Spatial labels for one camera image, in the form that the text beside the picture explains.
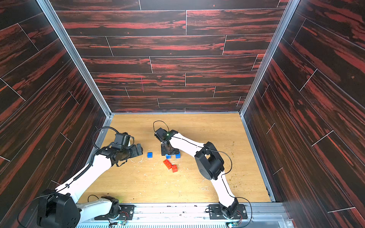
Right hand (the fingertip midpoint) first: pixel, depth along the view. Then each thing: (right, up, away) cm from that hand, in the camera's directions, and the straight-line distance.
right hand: (171, 150), depth 94 cm
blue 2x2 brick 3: (+4, -4, -1) cm, 6 cm away
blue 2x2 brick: (-15, -3, 0) cm, 15 cm away
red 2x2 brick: (+3, -10, -8) cm, 13 cm away
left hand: (-20, +1, -8) cm, 22 cm away
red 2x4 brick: (-2, -8, -4) cm, 9 cm away
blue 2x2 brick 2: (-2, -4, -1) cm, 5 cm away
